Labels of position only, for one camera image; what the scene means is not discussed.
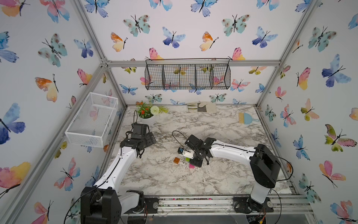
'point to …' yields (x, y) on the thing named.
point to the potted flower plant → (147, 114)
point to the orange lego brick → (176, 160)
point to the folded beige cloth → (202, 107)
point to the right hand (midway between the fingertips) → (193, 158)
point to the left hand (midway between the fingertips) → (147, 138)
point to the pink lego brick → (191, 166)
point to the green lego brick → (188, 159)
